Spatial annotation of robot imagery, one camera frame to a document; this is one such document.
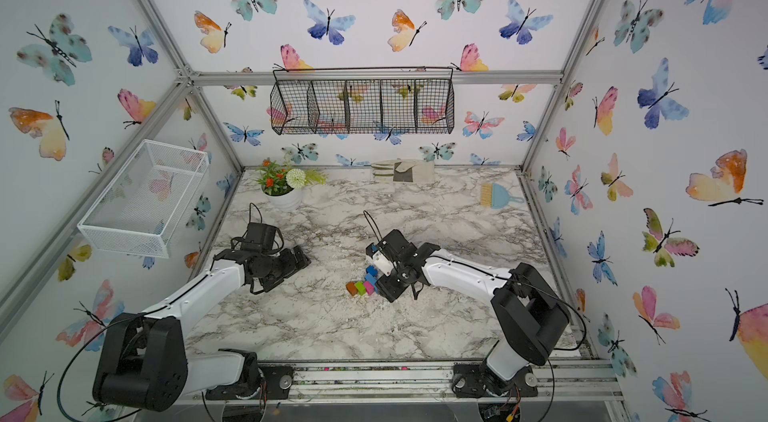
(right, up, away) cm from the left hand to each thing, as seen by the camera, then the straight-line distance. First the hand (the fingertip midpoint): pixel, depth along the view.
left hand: (302, 264), depth 89 cm
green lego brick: (+17, -6, -2) cm, 18 cm away
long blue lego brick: (+20, -4, +2) cm, 20 cm away
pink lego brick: (+20, -6, -2) cm, 21 cm away
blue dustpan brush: (+64, +20, +22) cm, 71 cm away
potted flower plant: (-11, +23, +13) cm, 28 cm away
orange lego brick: (+14, -6, 0) cm, 15 cm away
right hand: (+26, -4, -4) cm, 26 cm away
